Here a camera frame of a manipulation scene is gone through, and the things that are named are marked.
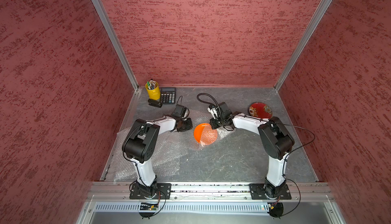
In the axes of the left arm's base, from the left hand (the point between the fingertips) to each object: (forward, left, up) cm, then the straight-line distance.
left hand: (191, 129), depth 97 cm
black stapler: (+19, +27, +3) cm, 33 cm away
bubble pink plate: (-10, +11, +4) cm, 15 cm away
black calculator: (+28, +19, +1) cm, 34 cm away
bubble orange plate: (+10, -6, 0) cm, 11 cm away
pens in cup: (+25, +28, +16) cm, 41 cm away
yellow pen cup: (+24, +28, +7) cm, 38 cm away
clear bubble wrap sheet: (-23, +13, -1) cm, 26 cm away
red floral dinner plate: (+16, -49, 0) cm, 52 cm away
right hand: (+2, -13, +1) cm, 13 cm away
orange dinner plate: (-5, -9, +2) cm, 10 cm away
